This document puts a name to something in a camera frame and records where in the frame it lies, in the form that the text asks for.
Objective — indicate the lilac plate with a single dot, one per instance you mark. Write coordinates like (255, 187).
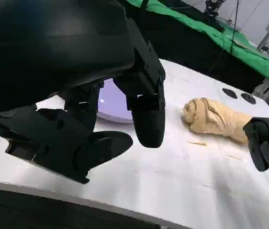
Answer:
(111, 105)

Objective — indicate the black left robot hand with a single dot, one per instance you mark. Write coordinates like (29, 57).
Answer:
(53, 47)

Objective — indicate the beige towel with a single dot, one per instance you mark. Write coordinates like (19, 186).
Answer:
(210, 117)

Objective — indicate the green cloth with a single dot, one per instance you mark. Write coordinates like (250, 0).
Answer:
(244, 43)

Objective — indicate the black backdrop cloth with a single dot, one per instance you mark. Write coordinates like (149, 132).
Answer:
(196, 45)

